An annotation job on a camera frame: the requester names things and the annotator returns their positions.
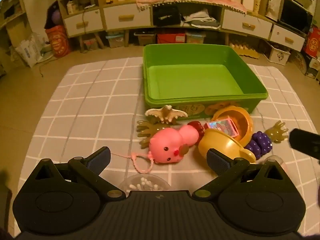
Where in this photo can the green plastic box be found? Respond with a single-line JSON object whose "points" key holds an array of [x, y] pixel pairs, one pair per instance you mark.
{"points": [[190, 80]]}

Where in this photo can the grey checked mat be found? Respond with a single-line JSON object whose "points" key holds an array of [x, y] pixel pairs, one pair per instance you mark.
{"points": [[87, 105]]}

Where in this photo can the brown rubber hand toy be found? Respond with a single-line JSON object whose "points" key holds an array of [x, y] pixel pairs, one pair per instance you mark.
{"points": [[276, 132], [147, 131]]}

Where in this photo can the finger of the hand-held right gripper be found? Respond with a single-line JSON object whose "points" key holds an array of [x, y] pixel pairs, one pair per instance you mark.
{"points": [[306, 142]]}

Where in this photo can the orange plastic bowl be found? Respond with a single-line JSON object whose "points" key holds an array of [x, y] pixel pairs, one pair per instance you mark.
{"points": [[246, 122]]}

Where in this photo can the purple grape toy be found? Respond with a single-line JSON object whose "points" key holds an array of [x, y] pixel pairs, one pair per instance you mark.
{"points": [[261, 141]]}

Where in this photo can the white cutout crate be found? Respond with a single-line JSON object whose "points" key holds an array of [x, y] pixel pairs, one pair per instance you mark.
{"points": [[277, 53]]}

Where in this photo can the white bird figurine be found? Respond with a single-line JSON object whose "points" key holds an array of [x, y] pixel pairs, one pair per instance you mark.
{"points": [[166, 113]]}

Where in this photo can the purple ball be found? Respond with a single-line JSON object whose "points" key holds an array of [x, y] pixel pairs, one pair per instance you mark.
{"points": [[57, 17]]}

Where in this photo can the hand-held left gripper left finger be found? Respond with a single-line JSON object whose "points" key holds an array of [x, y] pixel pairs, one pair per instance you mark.
{"points": [[98, 158]]}

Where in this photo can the black microwave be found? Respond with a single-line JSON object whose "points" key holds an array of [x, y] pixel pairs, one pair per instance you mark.
{"points": [[295, 17]]}

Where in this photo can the red printed box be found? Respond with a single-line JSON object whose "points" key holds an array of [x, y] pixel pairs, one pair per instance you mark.
{"points": [[313, 42]]}

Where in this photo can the white sack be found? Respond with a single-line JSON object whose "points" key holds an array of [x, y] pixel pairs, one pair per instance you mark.
{"points": [[28, 51]]}

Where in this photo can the wooden side shelf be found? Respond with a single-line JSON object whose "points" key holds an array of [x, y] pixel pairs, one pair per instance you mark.
{"points": [[15, 30]]}

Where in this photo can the shiny card box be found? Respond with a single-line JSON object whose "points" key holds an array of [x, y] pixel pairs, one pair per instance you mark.
{"points": [[221, 126]]}

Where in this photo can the printed cardboard box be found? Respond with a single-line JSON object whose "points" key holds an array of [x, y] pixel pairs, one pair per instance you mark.
{"points": [[300, 65]]}

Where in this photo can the clear cotton swab container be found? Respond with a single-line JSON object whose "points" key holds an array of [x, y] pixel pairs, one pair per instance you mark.
{"points": [[145, 182]]}

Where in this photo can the clear storage box blue lid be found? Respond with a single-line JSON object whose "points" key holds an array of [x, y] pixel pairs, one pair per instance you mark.
{"points": [[115, 41]]}

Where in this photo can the white cabinet drawer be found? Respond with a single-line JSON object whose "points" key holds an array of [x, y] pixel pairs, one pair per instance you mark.
{"points": [[277, 33], [72, 17], [232, 20], [112, 12]]}

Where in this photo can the egg tray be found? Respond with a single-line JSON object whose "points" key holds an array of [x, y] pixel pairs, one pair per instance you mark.
{"points": [[243, 50]]}

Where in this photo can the red printed bag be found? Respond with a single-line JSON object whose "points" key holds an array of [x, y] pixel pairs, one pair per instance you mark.
{"points": [[57, 42]]}

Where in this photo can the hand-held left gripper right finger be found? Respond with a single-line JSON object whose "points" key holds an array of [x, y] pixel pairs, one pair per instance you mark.
{"points": [[217, 162]]}

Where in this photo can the black bag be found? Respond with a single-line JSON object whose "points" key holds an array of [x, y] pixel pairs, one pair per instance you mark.
{"points": [[166, 16]]}

